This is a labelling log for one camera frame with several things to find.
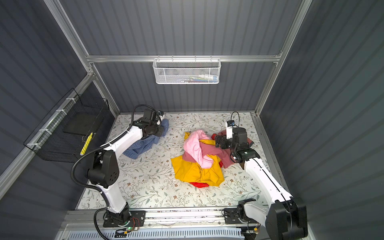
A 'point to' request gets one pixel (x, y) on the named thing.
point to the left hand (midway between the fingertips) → (159, 128)
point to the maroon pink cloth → (225, 156)
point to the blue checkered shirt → (145, 143)
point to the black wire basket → (64, 133)
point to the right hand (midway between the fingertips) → (225, 136)
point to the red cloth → (200, 185)
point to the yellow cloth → (191, 172)
